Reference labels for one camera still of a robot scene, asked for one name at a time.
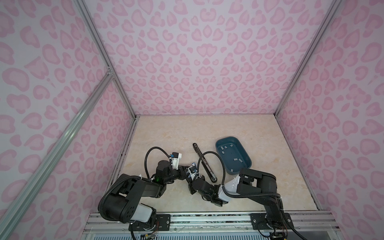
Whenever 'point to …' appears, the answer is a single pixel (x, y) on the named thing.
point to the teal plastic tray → (233, 155)
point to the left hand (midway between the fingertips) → (192, 166)
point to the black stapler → (208, 169)
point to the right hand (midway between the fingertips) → (188, 178)
